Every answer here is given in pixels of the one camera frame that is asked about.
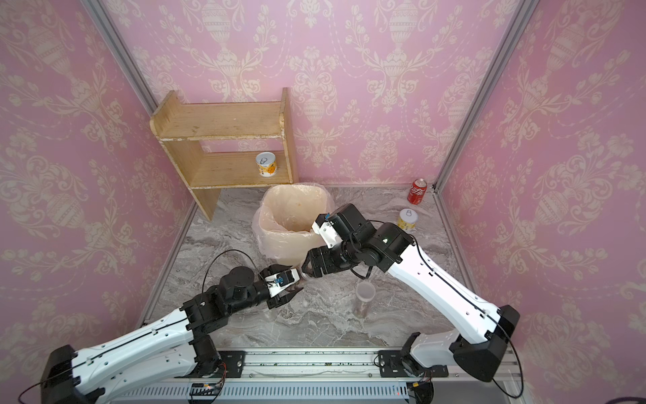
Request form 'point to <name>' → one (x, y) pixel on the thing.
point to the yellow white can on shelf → (267, 164)
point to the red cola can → (417, 191)
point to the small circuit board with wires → (206, 389)
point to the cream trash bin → (287, 218)
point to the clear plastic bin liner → (256, 216)
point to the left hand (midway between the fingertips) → (297, 277)
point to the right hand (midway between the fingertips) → (315, 266)
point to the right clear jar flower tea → (365, 291)
